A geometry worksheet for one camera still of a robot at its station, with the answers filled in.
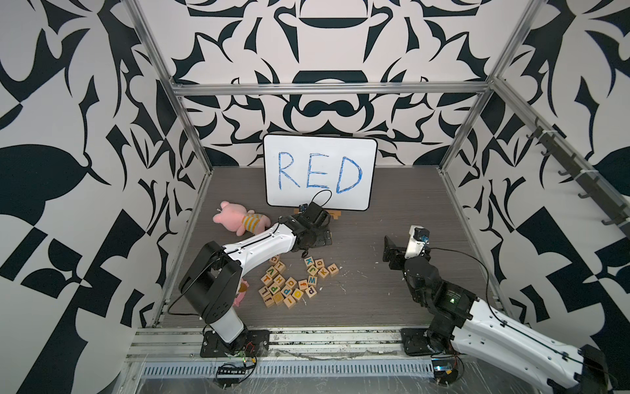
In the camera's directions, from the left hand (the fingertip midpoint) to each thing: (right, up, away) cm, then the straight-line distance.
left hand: (317, 234), depth 89 cm
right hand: (+25, +1, -12) cm, 27 cm away
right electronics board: (+37, -36, -17) cm, 54 cm away
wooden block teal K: (-3, -9, -1) cm, 10 cm away
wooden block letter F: (+6, -12, -2) cm, 13 cm away
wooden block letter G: (+1, -10, -2) cm, 10 cm away
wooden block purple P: (-2, -17, -7) cm, 19 cm away
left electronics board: (-27, -37, -16) cm, 48 cm away
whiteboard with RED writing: (-8, +24, +3) cm, 26 cm away
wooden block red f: (-5, -16, -6) cm, 17 cm away
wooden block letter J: (-1, -12, -2) cm, 12 cm away
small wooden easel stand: (+8, +7, +10) cm, 14 cm away
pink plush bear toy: (-30, +5, +5) cm, 31 cm away
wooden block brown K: (+2, -13, -3) cm, 13 cm away
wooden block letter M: (-1, -15, -5) cm, 15 cm away
